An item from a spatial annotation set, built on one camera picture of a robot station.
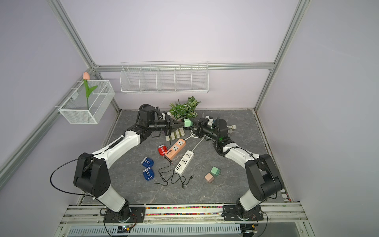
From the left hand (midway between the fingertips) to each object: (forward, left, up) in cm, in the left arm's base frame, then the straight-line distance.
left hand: (184, 124), depth 76 cm
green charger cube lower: (-16, -16, -25) cm, 34 cm away
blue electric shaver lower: (-15, +23, -25) cm, 37 cm away
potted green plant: (+13, 0, -4) cm, 14 cm away
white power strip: (-10, +2, -25) cm, 27 cm away
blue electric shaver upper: (-8, +24, -25) cm, 36 cm away
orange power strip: (0, +7, -25) cm, 26 cm away
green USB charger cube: (+2, -1, -1) cm, 2 cm away
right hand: (+2, -1, +1) cm, 3 cm away
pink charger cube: (-20, -12, -26) cm, 35 cm away
